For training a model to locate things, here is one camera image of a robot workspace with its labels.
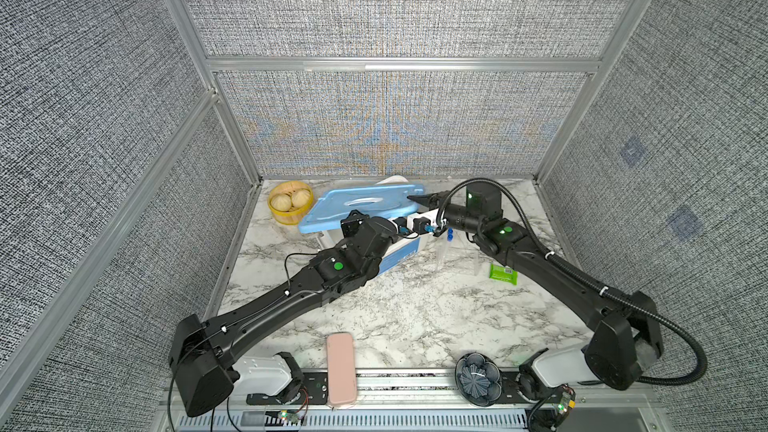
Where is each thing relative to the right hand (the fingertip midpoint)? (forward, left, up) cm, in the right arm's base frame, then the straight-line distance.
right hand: (412, 194), depth 75 cm
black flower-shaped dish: (-35, -16, -30) cm, 49 cm away
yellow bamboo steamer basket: (+13, +39, -25) cm, 48 cm away
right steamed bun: (+20, +37, -22) cm, 48 cm away
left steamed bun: (+17, +43, -22) cm, 51 cm away
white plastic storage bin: (-3, 0, -18) cm, 18 cm away
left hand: (-5, +15, -1) cm, 16 cm away
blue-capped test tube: (-4, -11, -21) cm, 24 cm away
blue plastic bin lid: (+1, +6, -4) cm, 7 cm away
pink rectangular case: (-32, +19, -31) cm, 48 cm away
